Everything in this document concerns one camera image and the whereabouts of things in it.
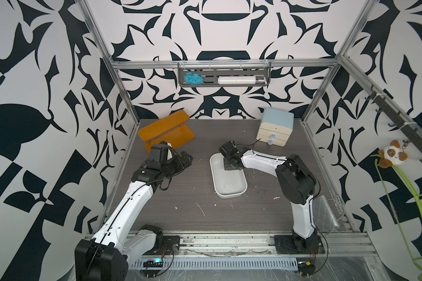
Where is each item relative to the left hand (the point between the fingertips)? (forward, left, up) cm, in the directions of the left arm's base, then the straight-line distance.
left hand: (182, 158), depth 80 cm
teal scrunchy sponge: (+37, -5, +17) cm, 41 cm away
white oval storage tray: (-5, -21, -18) cm, 28 cm away
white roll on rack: (+35, -27, +17) cm, 47 cm away
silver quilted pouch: (-25, -60, -12) cm, 66 cm away
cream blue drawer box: (+22, -49, -3) cm, 54 cm away
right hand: (+7, -22, -16) cm, 28 cm away
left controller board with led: (-37, +12, -21) cm, 44 cm away
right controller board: (-41, -49, -19) cm, 67 cm away
